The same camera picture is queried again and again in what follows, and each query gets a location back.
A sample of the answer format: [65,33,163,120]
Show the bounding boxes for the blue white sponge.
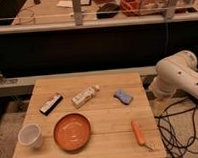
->
[113,89,134,105]

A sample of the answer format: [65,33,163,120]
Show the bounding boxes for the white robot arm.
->
[149,50,198,100]

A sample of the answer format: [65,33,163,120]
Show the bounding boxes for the orange ceramic bowl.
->
[53,113,91,151]

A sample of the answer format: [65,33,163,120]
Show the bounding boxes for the white tube bottle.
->
[72,86,99,109]

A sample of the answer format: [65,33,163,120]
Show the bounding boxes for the black case on shelf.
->
[96,3,120,18]

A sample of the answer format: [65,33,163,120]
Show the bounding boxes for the orange box on shelf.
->
[120,0,141,17]

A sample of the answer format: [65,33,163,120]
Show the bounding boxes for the white paper on shelf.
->
[57,0,91,8]

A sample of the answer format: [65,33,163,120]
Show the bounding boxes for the white cup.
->
[17,124,44,149]

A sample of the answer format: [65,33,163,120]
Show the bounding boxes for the grey metal post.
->
[72,0,83,26]
[164,0,179,20]

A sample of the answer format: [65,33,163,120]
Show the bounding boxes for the orange handled peeler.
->
[131,120,153,152]

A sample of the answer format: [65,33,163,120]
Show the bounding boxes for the black floor cables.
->
[153,96,198,158]

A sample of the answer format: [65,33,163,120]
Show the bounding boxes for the grey metal post right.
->
[164,0,179,20]

